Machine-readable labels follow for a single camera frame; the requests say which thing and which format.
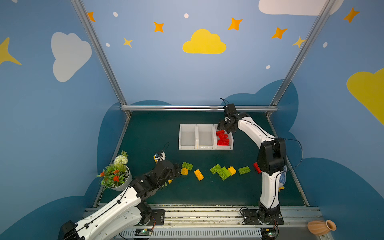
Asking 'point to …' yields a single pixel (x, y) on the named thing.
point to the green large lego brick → (224, 173)
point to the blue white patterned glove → (282, 179)
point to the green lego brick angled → (215, 169)
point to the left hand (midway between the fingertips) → (176, 168)
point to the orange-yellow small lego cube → (184, 171)
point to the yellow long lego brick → (199, 174)
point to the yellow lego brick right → (232, 170)
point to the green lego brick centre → (187, 165)
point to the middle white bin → (206, 137)
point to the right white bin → (230, 137)
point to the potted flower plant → (117, 176)
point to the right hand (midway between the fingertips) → (223, 126)
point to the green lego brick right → (244, 170)
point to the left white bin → (187, 139)
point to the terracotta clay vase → (321, 228)
